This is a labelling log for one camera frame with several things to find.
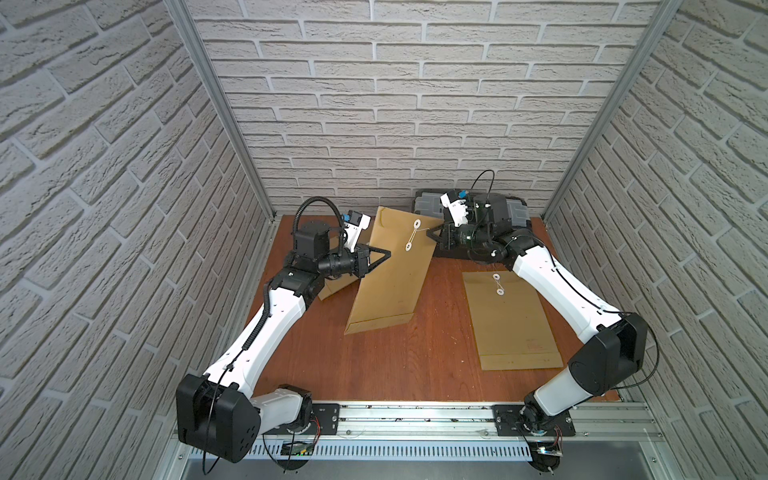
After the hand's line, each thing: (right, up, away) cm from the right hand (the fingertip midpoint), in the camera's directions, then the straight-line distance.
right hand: (434, 231), depth 78 cm
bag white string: (-5, +1, -5) cm, 8 cm away
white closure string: (+25, -19, +20) cm, 37 cm away
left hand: (-11, -5, -8) cm, 15 cm away
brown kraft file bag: (-12, -15, -10) cm, 21 cm away
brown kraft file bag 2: (-22, -12, -12) cm, 28 cm away
